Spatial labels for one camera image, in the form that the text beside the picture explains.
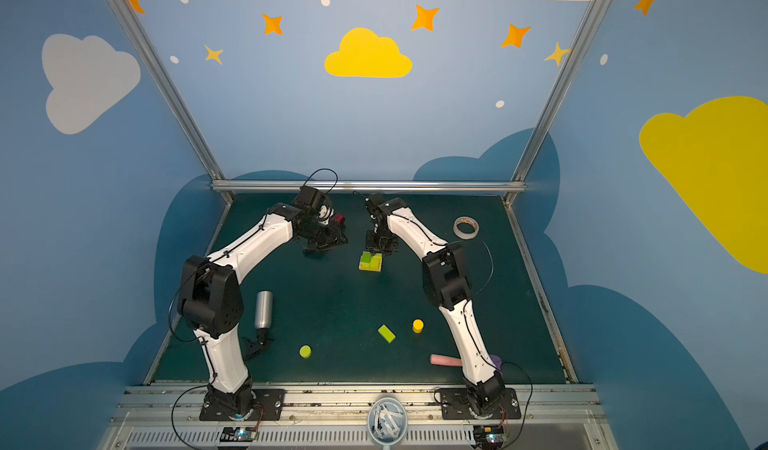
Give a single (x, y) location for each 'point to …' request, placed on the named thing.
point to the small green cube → (366, 257)
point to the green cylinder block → (305, 351)
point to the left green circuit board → (238, 434)
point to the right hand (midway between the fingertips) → (376, 250)
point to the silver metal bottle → (263, 319)
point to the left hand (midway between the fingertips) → (346, 240)
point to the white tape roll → (469, 220)
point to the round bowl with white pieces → (387, 421)
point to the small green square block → (378, 257)
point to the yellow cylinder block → (418, 326)
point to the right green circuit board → (488, 436)
